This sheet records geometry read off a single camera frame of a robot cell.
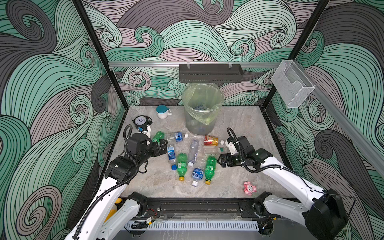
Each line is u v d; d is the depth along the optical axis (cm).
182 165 83
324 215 38
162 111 109
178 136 95
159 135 99
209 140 95
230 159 71
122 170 45
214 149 95
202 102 105
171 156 87
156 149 61
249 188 76
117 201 71
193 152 94
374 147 52
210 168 81
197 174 80
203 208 75
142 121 108
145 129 61
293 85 77
